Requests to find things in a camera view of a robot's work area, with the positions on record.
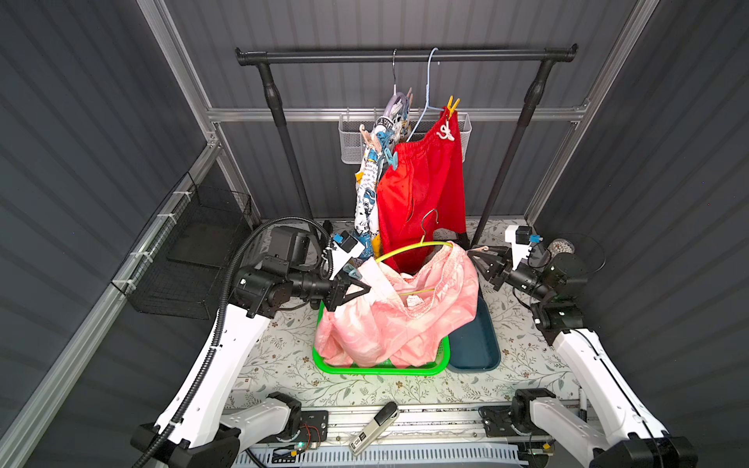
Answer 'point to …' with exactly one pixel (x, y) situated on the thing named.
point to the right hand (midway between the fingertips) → (478, 252)
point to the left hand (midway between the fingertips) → (367, 292)
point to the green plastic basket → (355, 370)
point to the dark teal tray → (476, 347)
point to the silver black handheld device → (381, 421)
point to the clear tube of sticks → (559, 246)
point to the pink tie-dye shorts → (420, 295)
